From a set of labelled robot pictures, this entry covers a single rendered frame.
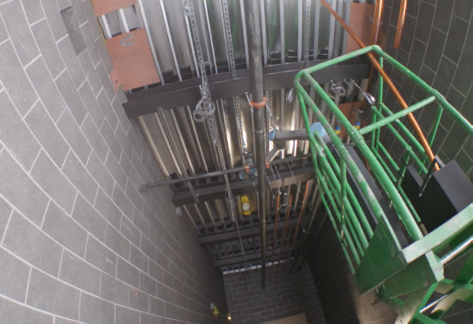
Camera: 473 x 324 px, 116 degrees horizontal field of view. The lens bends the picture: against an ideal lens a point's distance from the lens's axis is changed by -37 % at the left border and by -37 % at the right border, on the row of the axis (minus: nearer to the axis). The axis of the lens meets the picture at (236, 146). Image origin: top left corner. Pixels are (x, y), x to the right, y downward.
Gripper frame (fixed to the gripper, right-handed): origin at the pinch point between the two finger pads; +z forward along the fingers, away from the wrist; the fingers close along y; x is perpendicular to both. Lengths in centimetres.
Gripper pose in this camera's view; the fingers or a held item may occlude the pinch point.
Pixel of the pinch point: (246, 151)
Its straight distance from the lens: 285.6
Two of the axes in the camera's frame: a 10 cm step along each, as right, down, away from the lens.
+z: -1.6, -6.8, 7.1
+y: 9.8, -1.9, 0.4
